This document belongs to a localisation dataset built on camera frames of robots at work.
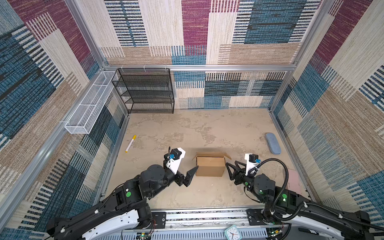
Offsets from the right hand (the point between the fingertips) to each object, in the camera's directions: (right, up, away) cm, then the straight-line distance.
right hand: (230, 166), depth 73 cm
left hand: (-19, +6, -10) cm, 22 cm away
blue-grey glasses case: (+34, +7, +26) cm, 44 cm away
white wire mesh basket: (-83, +23, +18) cm, 88 cm away
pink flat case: (+36, -12, +9) cm, 39 cm away
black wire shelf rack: (-53, +45, +38) cm, 79 cm away
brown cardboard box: (-9, 0, +5) cm, 10 cm away
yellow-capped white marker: (-60, +7, +29) cm, 67 cm away
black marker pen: (+34, -28, -4) cm, 44 cm away
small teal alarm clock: (0, -29, -4) cm, 30 cm away
